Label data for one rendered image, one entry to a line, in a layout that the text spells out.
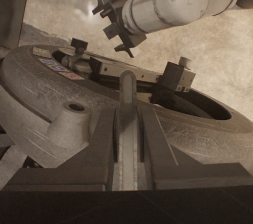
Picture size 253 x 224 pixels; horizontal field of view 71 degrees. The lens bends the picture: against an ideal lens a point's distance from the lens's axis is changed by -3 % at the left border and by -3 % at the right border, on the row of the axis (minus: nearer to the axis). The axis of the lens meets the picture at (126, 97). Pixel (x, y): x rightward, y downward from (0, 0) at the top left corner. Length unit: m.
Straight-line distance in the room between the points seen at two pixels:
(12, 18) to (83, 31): 0.41
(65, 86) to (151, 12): 0.20
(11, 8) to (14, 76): 0.97
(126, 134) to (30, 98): 0.17
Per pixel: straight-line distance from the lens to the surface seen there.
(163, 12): 0.33
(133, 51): 0.55
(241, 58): 1.45
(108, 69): 0.49
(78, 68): 0.46
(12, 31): 1.29
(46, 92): 0.28
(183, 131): 0.26
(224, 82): 1.41
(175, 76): 0.64
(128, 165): 0.18
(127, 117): 0.15
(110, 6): 0.49
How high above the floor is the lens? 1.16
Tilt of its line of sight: 72 degrees down
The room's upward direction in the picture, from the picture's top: 165 degrees clockwise
